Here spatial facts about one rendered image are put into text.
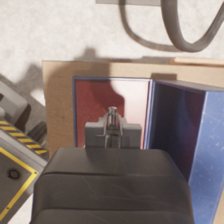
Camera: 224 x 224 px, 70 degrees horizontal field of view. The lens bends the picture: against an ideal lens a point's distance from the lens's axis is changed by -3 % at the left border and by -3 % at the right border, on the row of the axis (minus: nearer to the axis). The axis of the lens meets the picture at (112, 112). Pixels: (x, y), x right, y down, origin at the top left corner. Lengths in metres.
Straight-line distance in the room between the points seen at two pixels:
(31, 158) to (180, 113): 0.40
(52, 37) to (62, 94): 0.52
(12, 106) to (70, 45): 0.33
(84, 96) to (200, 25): 0.65
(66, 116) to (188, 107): 0.17
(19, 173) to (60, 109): 0.32
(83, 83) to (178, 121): 0.14
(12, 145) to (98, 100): 0.33
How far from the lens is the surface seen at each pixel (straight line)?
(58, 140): 0.28
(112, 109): 0.16
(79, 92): 0.24
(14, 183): 0.57
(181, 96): 0.23
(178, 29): 0.40
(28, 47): 0.79
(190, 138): 0.22
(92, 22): 0.73
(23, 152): 0.50
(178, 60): 0.44
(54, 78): 0.25
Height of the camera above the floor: 0.71
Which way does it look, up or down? 75 degrees down
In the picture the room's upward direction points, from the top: 179 degrees clockwise
